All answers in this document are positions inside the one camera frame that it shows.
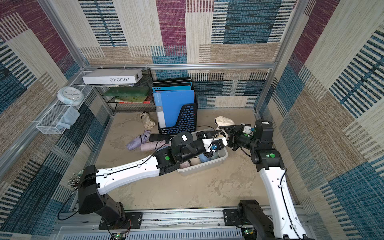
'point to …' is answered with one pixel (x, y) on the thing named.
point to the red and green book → (134, 100)
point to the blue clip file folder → (168, 104)
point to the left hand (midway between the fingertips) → (220, 131)
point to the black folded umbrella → (157, 137)
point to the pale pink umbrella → (154, 145)
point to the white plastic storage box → (196, 168)
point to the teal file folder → (170, 88)
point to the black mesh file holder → (187, 122)
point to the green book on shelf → (127, 91)
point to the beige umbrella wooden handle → (221, 121)
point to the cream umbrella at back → (148, 123)
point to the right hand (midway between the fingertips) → (218, 127)
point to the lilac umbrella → (137, 142)
